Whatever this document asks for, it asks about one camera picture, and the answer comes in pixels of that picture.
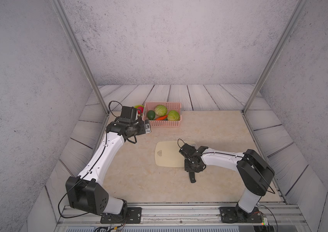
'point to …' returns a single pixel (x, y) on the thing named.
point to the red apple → (140, 110)
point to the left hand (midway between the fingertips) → (145, 127)
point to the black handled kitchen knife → (192, 177)
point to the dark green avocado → (151, 114)
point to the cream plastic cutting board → (167, 153)
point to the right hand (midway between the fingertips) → (189, 169)
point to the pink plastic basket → (169, 106)
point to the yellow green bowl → (136, 107)
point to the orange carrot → (162, 118)
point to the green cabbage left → (160, 110)
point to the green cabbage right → (173, 115)
